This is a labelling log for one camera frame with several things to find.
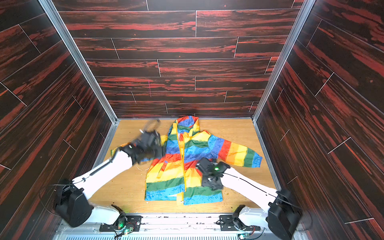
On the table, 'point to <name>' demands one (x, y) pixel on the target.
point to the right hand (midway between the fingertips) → (211, 180)
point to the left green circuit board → (128, 230)
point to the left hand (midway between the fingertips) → (163, 152)
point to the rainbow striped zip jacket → (175, 177)
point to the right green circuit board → (243, 236)
